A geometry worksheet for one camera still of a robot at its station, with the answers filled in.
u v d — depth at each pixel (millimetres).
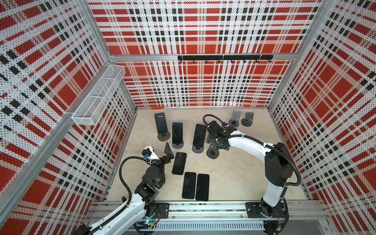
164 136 1035
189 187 800
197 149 955
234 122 1106
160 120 958
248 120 1080
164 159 686
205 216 732
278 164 464
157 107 1263
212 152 908
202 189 822
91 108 908
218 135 662
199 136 929
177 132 876
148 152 635
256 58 902
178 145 985
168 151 709
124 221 508
